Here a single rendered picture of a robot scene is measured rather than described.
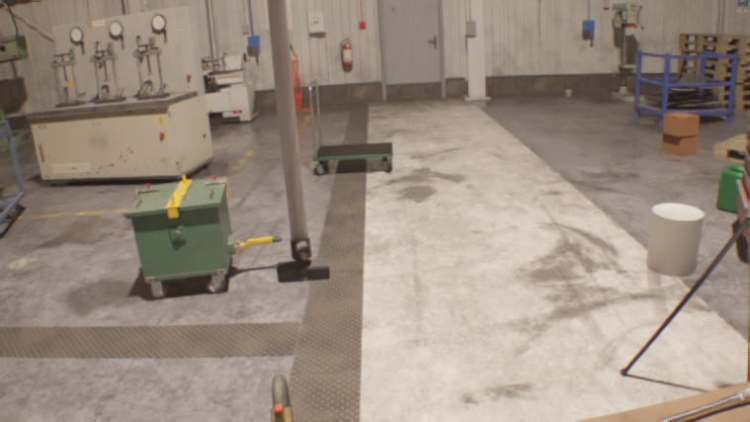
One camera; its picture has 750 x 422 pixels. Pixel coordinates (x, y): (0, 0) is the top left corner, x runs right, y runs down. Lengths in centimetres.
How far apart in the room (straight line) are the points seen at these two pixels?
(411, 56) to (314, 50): 174
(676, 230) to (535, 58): 774
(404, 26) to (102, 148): 598
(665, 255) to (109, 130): 506
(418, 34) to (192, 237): 768
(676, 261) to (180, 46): 500
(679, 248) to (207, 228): 258
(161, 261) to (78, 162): 333
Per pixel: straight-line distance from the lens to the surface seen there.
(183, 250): 313
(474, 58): 1001
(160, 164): 577
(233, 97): 912
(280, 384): 137
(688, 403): 157
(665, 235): 328
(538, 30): 1066
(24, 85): 1237
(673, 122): 617
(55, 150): 652
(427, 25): 1018
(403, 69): 1018
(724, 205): 458
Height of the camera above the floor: 139
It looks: 19 degrees down
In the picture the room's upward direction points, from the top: 4 degrees counter-clockwise
